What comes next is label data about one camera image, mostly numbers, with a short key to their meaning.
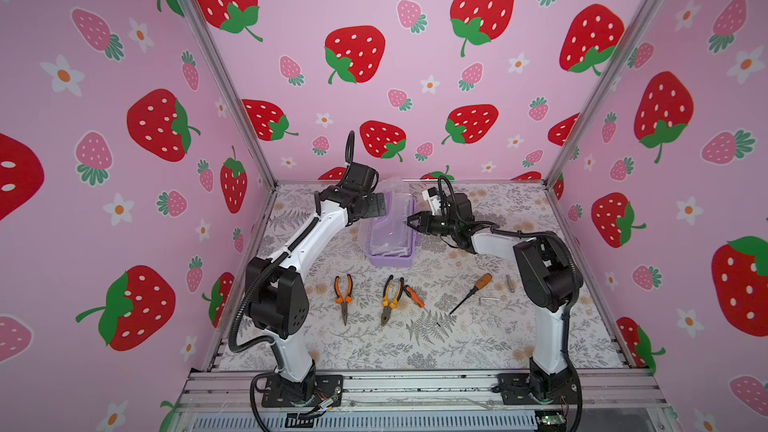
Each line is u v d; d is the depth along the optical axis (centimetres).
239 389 77
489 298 90
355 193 64
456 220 79
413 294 90
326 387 74
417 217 88
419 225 88
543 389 66
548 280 54
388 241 85
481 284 92
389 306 88
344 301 89
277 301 47
